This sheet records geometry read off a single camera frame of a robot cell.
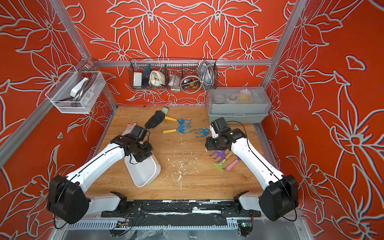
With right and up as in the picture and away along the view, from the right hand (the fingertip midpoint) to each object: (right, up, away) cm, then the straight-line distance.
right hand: (207, 144), depth 79 cm
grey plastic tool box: (+25, +24, +23) cm, 42 cm away
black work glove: (-35, +14, +30) cm, 48 cm away
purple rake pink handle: (+14, -14, +7) cm, 22 cm away
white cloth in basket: (-30, +39, +11) cm, 50 cm away
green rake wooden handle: (+9, -14, +8) cm, 19 cm away
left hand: (-29, -5, +3) cm, 30 cm away
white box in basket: (-42, +39, +11) cm, 58 cm away
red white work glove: (-53, +7, +24) cm, 59 cm away
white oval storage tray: (-35, -17, +4) cm, 40 cm away
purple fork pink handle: (+10, -9, +14) cm, 19 cm away
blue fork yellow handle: (+1, +5, +24) cm, 25 cm away
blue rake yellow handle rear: (-16, +12, +31) cm, 37 cm away
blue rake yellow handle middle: (-15, +6, +27) cm, 32 cm away
